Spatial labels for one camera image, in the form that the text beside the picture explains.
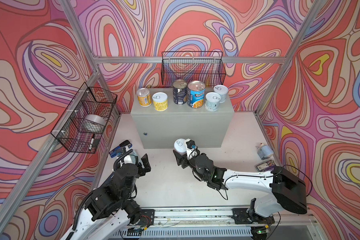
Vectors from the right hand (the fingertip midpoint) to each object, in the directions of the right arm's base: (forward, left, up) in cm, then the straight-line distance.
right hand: (180, 150), depth 76 cm
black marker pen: (+2, +44, +7) cm, 44 cm away
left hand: (-6, +18, +6) cm, 20 cm away
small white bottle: (+5, -52, -14) cm, 54 cm away
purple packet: (-3, -53, -18) cm, 56 cm away
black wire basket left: (+25, +50, +15) cm, 58 cm away
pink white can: (-1, 0, +6) cm, 6 cm away
